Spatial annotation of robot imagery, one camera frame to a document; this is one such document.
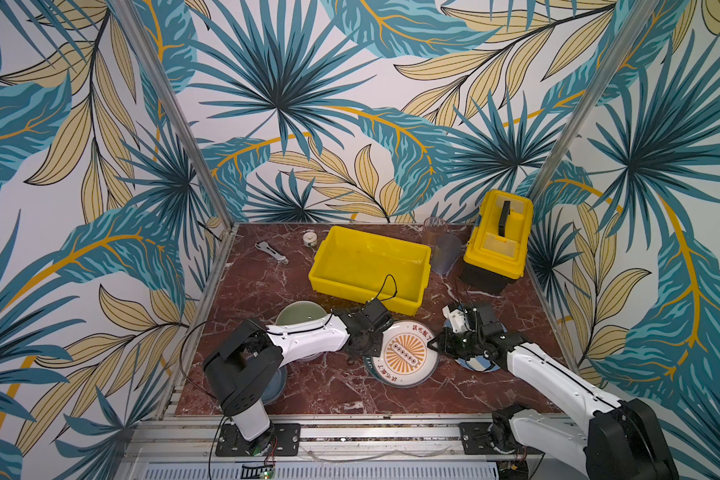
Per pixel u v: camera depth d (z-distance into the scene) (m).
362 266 1.07
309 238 1.12
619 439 0.40
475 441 0.73
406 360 0.83
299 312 0.84
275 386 0.81
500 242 0.93
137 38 0.71
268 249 1.10
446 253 1.00
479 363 0.85
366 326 0.67
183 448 0.75
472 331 0.71
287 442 0.73
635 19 0.69
